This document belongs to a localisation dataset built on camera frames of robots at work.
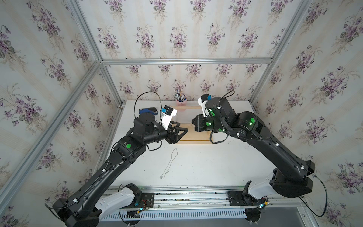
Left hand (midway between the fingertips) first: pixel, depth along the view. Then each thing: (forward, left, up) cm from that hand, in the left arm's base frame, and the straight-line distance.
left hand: (185, 129), depth 61 cm
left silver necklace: (+4, +6, -35) cm, 35 cm away
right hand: (+3, -4, +2) cm, 5 cm away
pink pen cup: (+41, +1, -25) cm, 48 cm away
